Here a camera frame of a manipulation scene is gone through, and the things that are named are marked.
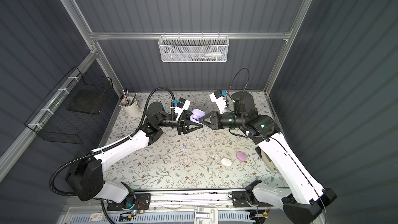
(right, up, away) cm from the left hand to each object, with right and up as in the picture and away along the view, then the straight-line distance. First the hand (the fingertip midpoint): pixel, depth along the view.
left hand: (204, 127), depth 62 cm
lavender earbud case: (-3, +5, +2) cm, 7 cm away
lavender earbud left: (-12, -15, +29) cm, 35 cm away
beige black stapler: (+34, -20, +23) cm, 46 cm away
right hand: (-1, +3, -2) cm, 4 cm away
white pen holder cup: (-49, +6, +40) cm, 63 cm away
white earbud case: (+12, -22, +22) cm, 33 cm away
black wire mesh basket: (-65, +6, +10) cm, 66 cm away
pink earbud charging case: (+21, -20, +26) cm, 39 cm away
